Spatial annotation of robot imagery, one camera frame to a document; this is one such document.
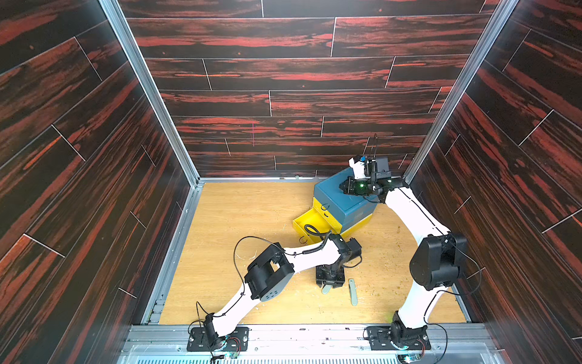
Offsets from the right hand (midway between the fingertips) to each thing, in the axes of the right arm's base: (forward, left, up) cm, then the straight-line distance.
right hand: (344, 186), depth 91 cm
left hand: (-35, +4, -20) cm, 41 cm away
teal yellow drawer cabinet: (-13, +5, +1) cm, 14 cm away
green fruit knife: (-35, +7, -20) cm, 41 cm away
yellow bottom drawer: (-6, +10, -18) cm, 22 cm away
